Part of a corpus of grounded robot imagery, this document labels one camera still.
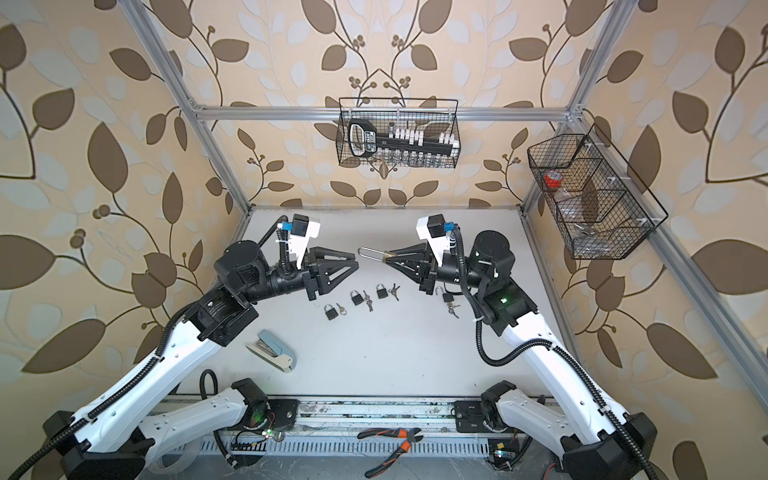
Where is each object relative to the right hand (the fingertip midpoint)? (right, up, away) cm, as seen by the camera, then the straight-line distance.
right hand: (390, 260), depth 58 cm
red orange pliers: (+4, -43, +13) cm, 45 cm away
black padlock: (-4, -13, +39) cm, 41 cm away
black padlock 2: (-20, -19, +35) cm, 44 cm away
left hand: (-6, 0, -3) cm, 7 cm away
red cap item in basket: (+47, +22, +28) cm, 60 cm away
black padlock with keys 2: (+18, -15, +38) cm, 45 cm away
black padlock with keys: (-11, -16, +38) cm, 42 cm away
